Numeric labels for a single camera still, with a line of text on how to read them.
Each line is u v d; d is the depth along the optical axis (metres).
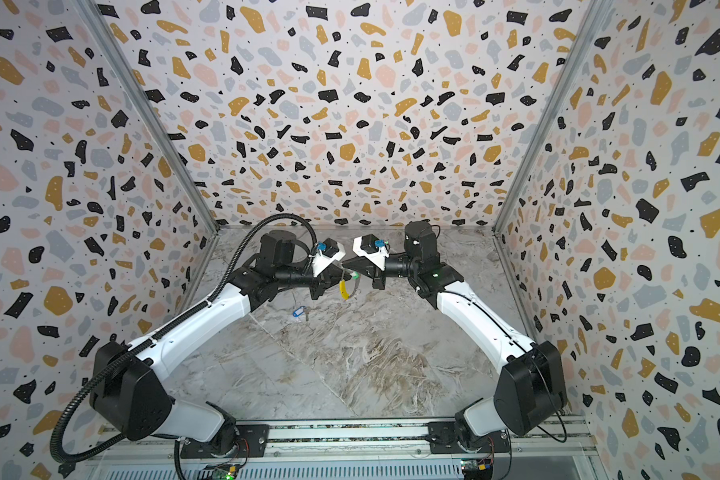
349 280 0.75
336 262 0.66
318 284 0.66
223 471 0.70
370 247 0.58
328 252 0.64
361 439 0.76
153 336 0.44
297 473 0.70
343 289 0.73
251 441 0.73
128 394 0.40
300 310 0.97
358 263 0.66
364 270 0.67
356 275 0.74
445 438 0.74
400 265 0.65
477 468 0.72
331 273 0.69
